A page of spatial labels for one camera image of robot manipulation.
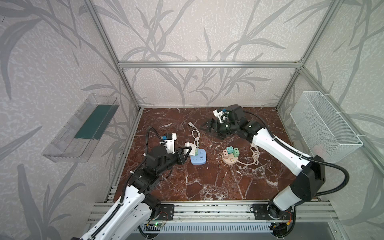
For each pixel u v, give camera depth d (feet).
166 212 2.40
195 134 3.44
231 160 2.92
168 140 2.08
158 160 1.72
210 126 2.17
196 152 2.92
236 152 2.90
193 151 2.35
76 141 2.07
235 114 1.93
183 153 2.35
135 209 1.58
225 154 2.85
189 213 2.47
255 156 2.99
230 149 2.92
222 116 2.27
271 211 2.15
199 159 2.92
